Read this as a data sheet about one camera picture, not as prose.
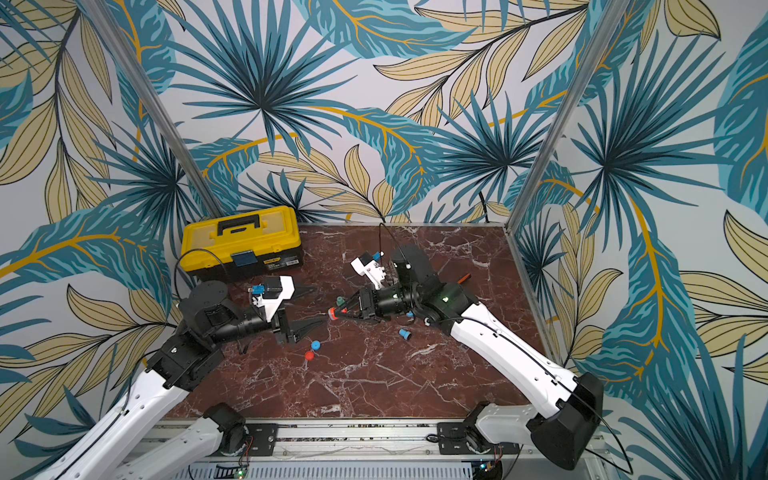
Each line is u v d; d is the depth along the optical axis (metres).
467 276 1.03
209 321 0.48
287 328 0.52
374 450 0.73
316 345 0.88
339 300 0.95
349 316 0.60
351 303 0.59
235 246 0.94
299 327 0.54
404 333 0.90
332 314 0.61
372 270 0.62
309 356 0.87
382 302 0.57
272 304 0.51
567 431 0.37
